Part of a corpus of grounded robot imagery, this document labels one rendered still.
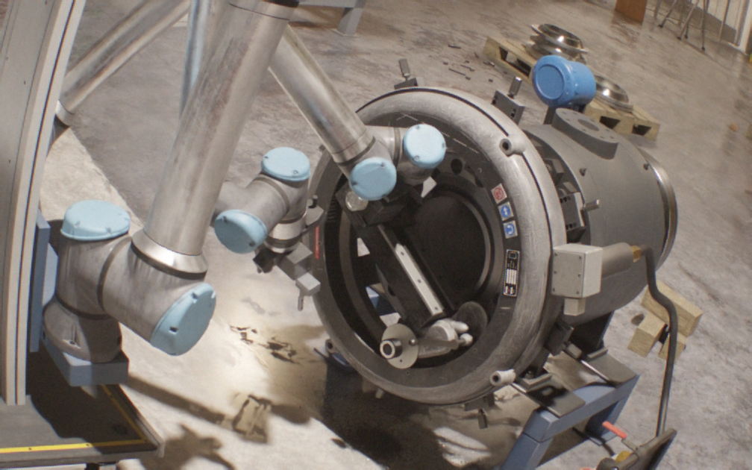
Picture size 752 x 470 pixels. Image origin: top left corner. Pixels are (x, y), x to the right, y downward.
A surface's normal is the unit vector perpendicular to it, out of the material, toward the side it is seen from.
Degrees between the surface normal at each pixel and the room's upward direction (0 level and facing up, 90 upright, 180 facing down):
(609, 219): 55
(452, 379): 90
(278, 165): 19
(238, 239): 114
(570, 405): 0
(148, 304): 73
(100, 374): 90
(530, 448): 90
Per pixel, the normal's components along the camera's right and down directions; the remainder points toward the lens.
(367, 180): 0.15, 0.48
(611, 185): 0.64, -0.43
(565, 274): -0.67, 0.09
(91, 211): 0.22, -0.91
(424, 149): 0.24, -0.22
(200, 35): -0.22, 0.63
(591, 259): 0.74, 0.10
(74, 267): -0.41, 0.24
